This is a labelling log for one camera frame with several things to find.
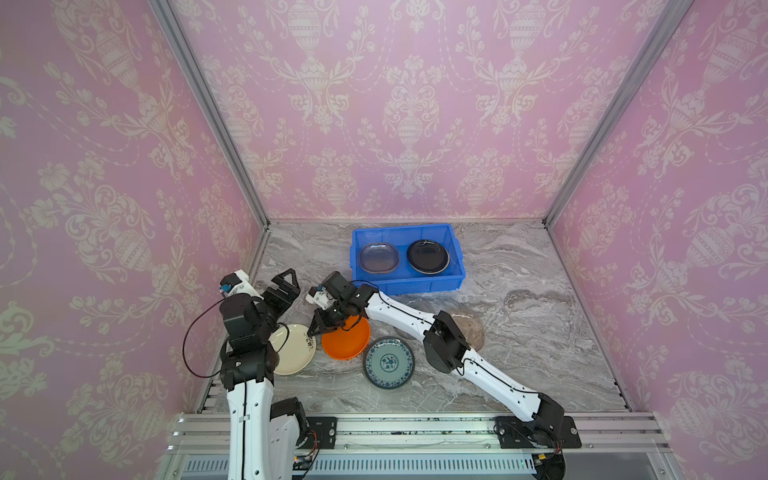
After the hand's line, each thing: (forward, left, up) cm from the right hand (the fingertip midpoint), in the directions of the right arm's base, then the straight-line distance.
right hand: (310, 334), depth 90 cm
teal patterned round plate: (-9, -24, -2) cm, 25 cm away
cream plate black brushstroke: (-4, +4, 0) cm, 6 cm away
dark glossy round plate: (+26, -39, +1) cm, 47 cm away
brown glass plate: (0, -50, -3) cm, 50 cm away
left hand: (+3, 0, +24) cm, 24 cm away
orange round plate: (-3, -12, +1) cm, 13 cm away
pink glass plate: (+27, -21, +1) cm, 35 cm away
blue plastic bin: (+13, -30, +8) cm, 33 cm away
